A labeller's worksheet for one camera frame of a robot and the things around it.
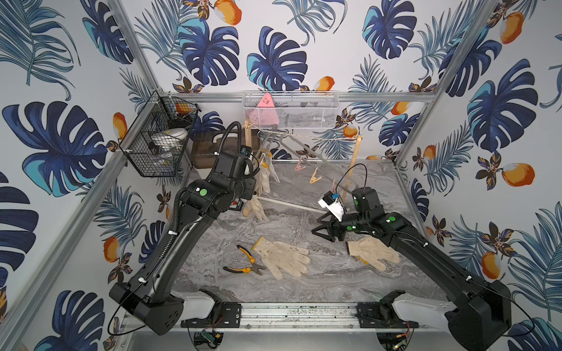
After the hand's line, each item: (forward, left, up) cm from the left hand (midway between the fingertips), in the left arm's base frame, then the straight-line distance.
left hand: (244, 174), depth 69 cm
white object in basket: (+15, +29, 0) cm, 33 cm away
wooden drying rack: (+49, -50, -24) cm, 74 cm away
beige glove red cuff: (+2, -1, -22) cm, 22 cm away
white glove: (+14, -3, -17) cm, 22 cm away
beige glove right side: (-8, -49, -33) cm, 60 cm away
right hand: (-8, -25, -14) cm, 30 cm away
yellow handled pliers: (-17, -3, -34) cm, 38 cm away
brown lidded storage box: (+35, +29, -21) cm, 50 cm away
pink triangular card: (+33, -3, +1) cm, 33 cm away
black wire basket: (+34, +42, -1) cm, 54 cm away
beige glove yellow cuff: (-12, -12, -34) cm, 38 cm away
